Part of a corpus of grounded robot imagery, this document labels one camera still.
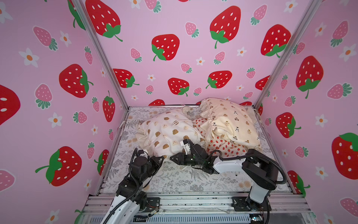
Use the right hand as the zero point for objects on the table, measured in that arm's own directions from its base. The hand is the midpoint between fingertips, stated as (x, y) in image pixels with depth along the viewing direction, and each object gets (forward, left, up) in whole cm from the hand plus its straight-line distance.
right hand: (169, 163), depth 77 cm
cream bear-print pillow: (+28, -36, +7) cm, 46 cm away
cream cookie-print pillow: (+19, +9, -2) cm, 21 cm away
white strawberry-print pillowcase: (+17, -32, -5) cm, 36 cm away
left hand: (+3, +2, +2) cm, 4 cm away
